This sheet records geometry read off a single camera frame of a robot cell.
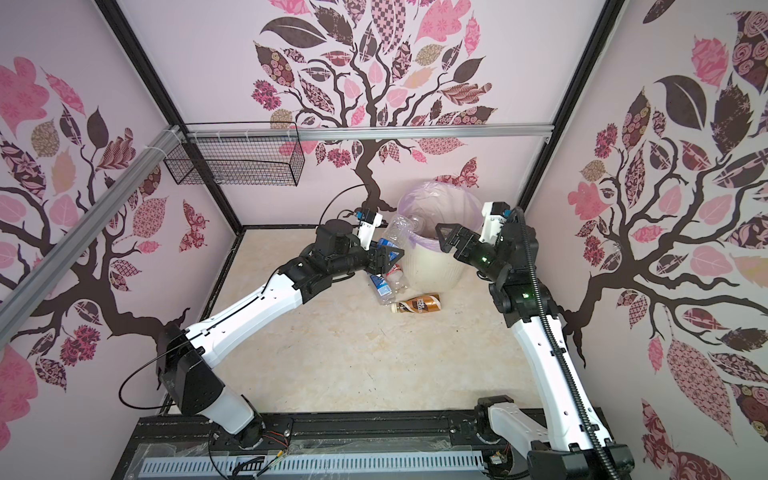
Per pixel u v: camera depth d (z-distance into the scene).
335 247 0.56
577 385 0.40
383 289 0.96
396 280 1.01
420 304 0.92
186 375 0.41
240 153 0.95
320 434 0.74
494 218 0.59
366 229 0.66
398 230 0.71
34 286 0.52
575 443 0.37
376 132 0.93
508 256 0.49
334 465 0.70
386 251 0.70
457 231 0.58
